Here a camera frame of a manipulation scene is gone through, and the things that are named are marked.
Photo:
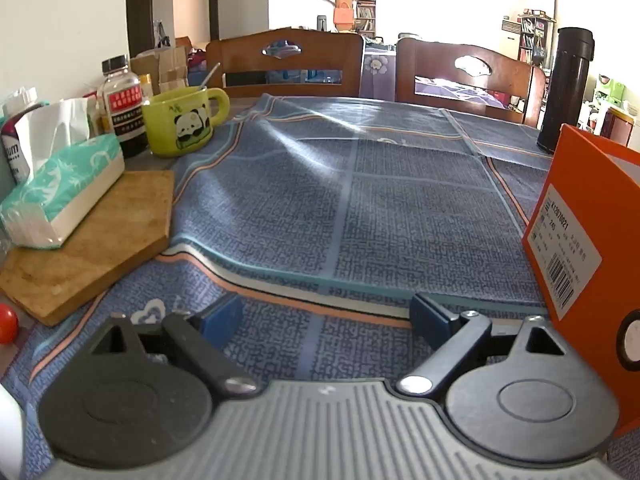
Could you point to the purple flower storage box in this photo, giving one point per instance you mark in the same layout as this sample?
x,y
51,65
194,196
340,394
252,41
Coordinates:
x,y
377,72

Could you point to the red tomato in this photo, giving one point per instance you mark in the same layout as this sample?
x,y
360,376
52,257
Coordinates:
x,y
6,324

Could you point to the orange cardboard box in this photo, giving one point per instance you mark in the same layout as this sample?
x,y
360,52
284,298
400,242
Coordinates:
x,y
595,240

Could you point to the teal tissue pack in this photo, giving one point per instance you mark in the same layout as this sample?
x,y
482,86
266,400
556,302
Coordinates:
x,y
60,185

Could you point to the wooden cutting board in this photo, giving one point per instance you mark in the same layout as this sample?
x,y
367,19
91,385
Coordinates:
x,y
107,240

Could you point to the narrow bookshelf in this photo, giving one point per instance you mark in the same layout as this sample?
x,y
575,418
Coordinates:
x,y
366,12

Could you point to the orange handbag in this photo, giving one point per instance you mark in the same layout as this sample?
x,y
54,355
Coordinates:
x,y
343,14

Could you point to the cluttered bookshelf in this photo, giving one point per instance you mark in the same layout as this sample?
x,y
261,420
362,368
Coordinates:
x,y
532,37

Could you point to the metal spoon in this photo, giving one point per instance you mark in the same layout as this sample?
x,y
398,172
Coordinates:
x,y
210,76

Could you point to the white rounded object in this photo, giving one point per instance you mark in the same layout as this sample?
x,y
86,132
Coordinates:
x,y
7,430

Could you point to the black thermos flask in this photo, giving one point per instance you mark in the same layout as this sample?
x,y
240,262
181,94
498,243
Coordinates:
x,y
565,90

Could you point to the blue patterned tablecloth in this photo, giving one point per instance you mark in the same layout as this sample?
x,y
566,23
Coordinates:
x,y
350,210

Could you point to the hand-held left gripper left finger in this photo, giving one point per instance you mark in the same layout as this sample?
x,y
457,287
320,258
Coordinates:
x,y
222,319

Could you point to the wooden chair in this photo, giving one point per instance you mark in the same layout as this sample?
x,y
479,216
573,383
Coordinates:
x,y
430,60
235,60

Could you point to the green panda mug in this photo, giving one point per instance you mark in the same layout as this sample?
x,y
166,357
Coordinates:
x,y
180,122

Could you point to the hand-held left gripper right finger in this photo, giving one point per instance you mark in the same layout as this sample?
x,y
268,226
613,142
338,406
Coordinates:
x,y
427,316

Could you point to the black-capped bottle with red label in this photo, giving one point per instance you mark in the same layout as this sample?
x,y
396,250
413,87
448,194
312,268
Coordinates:
x,y
122,110

